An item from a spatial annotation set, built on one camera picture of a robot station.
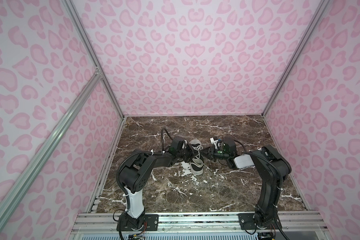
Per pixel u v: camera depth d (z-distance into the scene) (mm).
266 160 582
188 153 839
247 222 734
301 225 731
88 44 804
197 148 954
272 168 500
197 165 857
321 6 694
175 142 762
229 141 795
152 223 728
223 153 836
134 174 501
